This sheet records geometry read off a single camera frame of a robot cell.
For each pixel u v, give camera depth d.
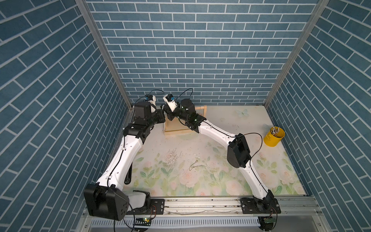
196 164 0.89
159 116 0.68
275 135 0.89
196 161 0.91
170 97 0.71
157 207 0.73
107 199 0.38
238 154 0.58
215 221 0.71
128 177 0.81
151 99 0.67
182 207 0.75
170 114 0.76
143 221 0.72
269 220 0.71
